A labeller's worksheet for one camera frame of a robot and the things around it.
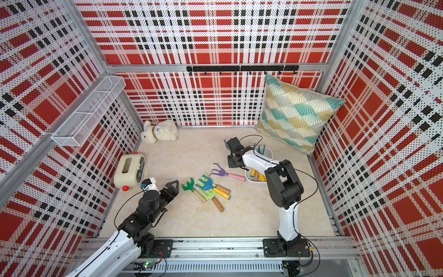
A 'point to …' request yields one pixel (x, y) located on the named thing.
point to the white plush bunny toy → (161, 130)
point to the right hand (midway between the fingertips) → (237, 160)
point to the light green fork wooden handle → (209, 194)
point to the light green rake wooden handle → (256, 176)
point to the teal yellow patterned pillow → (294, 117)
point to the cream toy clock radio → (130, 170)
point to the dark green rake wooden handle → (190, 186)
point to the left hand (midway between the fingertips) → (178, 184)
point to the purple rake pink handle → (222, 173)
